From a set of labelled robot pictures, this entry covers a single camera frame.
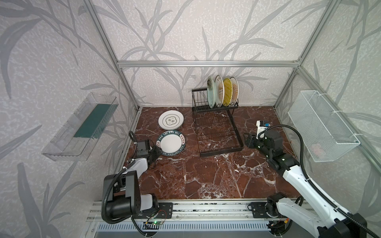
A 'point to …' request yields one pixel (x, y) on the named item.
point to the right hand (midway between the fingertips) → (246, 132)
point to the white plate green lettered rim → (171, 143)
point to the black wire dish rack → (217, 131)
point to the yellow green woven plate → (227, 91)
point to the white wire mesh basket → (325, 136)
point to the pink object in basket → (315, 148)
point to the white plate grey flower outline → (171, 120)
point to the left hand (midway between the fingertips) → (160, 148)
